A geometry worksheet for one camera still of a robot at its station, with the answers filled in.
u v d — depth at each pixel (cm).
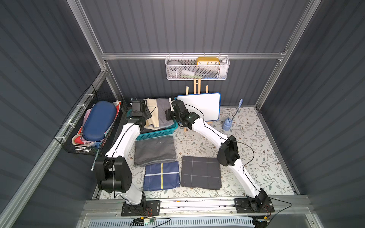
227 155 61
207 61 87
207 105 94
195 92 91
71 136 63
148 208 73
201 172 85
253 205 66
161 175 84
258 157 92
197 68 90
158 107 91
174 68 83
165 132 97
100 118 70
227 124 101
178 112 73
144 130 61
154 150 95
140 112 65
